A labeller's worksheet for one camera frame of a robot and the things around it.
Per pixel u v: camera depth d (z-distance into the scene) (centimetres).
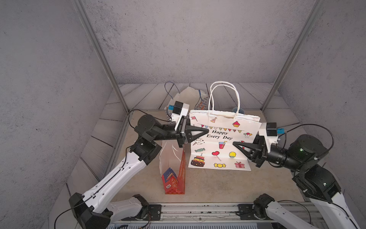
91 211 37
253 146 45
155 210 75
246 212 73
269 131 40
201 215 73
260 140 41
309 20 75
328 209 36
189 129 47
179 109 42
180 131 45
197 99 84
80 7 70
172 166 63
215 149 52
